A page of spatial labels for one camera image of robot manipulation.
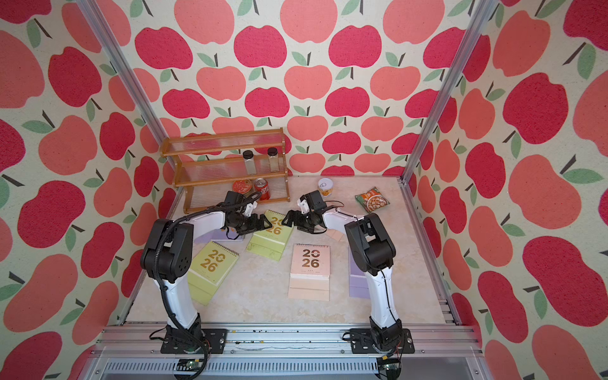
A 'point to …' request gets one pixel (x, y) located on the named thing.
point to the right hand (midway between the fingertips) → (290, 228)
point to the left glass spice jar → (248, 155)
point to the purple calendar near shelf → (218, 235)
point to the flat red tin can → (241, 187)
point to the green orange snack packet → (372, 199)
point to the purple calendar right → (358, 283)
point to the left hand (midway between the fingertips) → (265, 230)
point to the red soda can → (261, 185)
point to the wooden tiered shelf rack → (210, 166)
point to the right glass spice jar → (273, 157)
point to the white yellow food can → (325, 185)
